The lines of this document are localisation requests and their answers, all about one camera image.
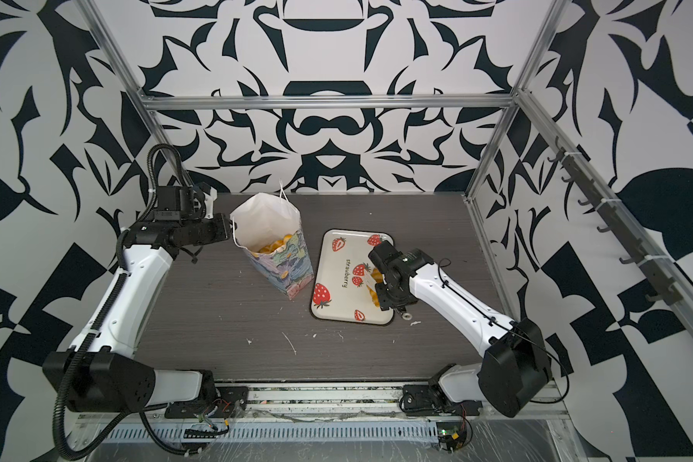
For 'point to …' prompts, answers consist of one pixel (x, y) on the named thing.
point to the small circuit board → (451, 435)
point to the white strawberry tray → (342, 272)
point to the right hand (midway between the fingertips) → (389, 296)
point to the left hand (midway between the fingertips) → (229, 221)
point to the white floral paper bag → (269, 229)
